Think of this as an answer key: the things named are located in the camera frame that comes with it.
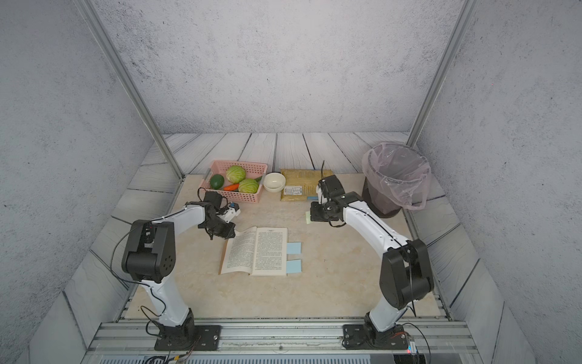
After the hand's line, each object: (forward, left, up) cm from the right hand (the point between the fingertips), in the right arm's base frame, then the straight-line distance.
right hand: (315, 213), depth 87 cm
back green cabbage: (+29, +38, -8) cm, 49 cm away
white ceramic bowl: (+28, +19, -12) cm, 36 cm away
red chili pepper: (+24, +40, -12) cm, 48 cm away
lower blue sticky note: (-15, +8, -14) cm, 22 cm away
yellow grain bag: (+27, +6, -13) cm, 31 cm away
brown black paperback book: (-9, +22, -13) cm, 27 cm away
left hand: (-1, +34, -13) cm, 36 cm away
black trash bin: (+6, -25, 0) cm, 26 cm away
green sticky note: (+1, +2, -5) cm, 6 cm away
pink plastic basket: (+35, +30, -11) cm, 47 cm away
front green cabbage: (+21, +30, -7) cm, 37 cm away
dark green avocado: (+27, +48, -10) cm, 56 cm away
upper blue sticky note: (-7, +8, -14) cm, 18 cm away
